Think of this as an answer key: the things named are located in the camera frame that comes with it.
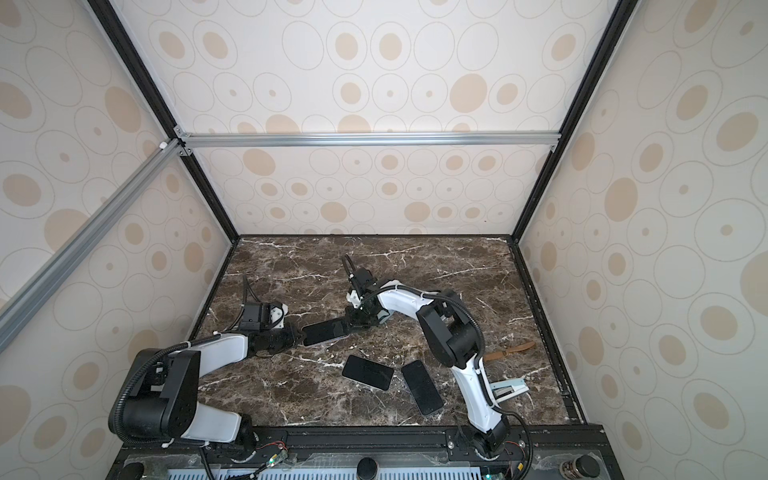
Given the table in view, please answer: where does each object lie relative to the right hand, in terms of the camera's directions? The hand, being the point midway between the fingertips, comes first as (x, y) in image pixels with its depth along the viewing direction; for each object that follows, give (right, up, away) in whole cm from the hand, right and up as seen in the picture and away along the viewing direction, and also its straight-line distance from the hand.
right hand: (348, 331), depth 93 cm
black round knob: (+8, -23, -29) cm, 38 cm away
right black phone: (+22, -14, -9) cm, 28 cm away
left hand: (-11, +1, -2) cm, 11 cm away
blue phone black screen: (-7, 0, -1) cm, 7 cm away
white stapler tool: (+44, -13, -14) cm, 48 cm away
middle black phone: (+7, -10, -8) cm, 15 cm away
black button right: (+55, -22, -30) cm, 67 cm away
